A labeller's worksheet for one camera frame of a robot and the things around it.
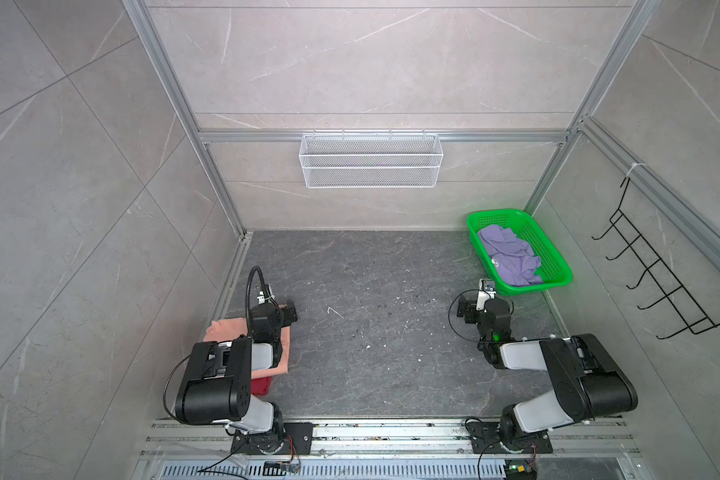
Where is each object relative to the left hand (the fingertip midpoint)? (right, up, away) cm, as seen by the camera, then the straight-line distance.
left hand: (271, 296), depth 93 cm
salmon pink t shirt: (-13, -10, -3) cm, 17 cm away
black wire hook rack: (+96, 0, -35) cm, 102 cm away
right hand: (+66, +1, +1) cm, 66 cm away
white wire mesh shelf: (+32, +46, +7) cm, 56 cm away
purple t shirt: (+85, +12, +17) cm, 88 cm away
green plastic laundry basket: (+96, +8, +8) cm, 96 cm away
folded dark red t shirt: (+1, -23, -13) cm, 26 cm away
